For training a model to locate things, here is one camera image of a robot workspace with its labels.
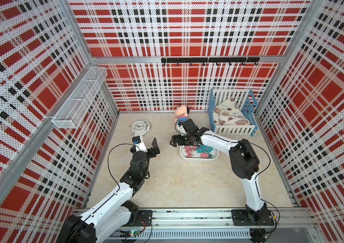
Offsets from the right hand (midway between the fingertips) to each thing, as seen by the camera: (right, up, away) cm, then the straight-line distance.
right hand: (178, 141), depth 94 cm
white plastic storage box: (+13, -8, +4) cm, 16 cm away
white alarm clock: (-27, +9, +11) cm, 30 cm away
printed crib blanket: (+39, +20, +22) cm, 49 cm away
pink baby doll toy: (+2, +19, +16) cm, 25 cm away
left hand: (-15, +2, -13) cm, 20 cm away
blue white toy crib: (+52, +30, +21) cm, 63 cm away
